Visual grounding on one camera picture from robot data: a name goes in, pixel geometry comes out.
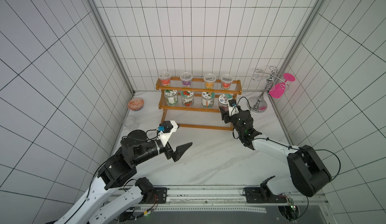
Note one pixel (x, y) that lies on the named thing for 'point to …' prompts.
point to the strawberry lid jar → (187, 97)
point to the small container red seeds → (165, 78)
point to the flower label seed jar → (208, 99)
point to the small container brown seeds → (209, 79)
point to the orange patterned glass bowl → (135, 104)
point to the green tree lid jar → (171, 97)
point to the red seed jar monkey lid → (223, 102)
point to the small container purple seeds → (186, 79)
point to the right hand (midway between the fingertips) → (221, 105)
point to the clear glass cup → (129, 121)
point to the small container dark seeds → (226, 80)
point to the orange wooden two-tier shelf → (195, 102)
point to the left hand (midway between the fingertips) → (181, 137)
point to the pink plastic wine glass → (277, 91)
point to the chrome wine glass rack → (256, 104)
